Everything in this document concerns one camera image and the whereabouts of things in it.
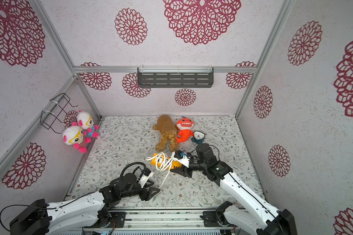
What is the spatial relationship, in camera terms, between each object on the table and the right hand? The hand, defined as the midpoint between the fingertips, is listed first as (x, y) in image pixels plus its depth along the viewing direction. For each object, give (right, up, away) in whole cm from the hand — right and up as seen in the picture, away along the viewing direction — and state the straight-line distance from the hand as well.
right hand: (173, 162), depth 72 cm
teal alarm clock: (+17, +11, +31) cm, 37 cm away
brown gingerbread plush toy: (-4, +14, +28) cm, 32 cm away
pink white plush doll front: (-57, +13, +12) cm, 60 cm away
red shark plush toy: (+8, +19, +33) cm, 39 cm away
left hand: (-9, -16, +8) cm, 20 cm away
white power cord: (-5, -2, -5) cm, 8 cm away
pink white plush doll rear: (-56, +22, +21) cm, 64 cm away
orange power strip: (-5, +2, -4) cm, 7 cm away
